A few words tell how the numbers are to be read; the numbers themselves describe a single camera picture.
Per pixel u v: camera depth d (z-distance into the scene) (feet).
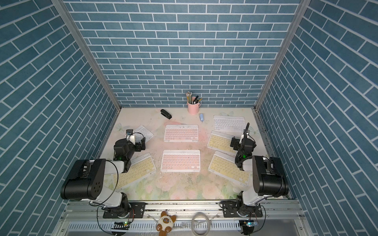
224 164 2.93
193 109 3.77
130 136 2.60
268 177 1.51
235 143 2.79
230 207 2.42
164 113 3.75
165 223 2.23
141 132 3.45
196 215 2.45
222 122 3.67
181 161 2.99
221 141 3.30
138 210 2.43
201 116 3.67
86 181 1.48
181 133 3.44
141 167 2.90
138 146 2.77
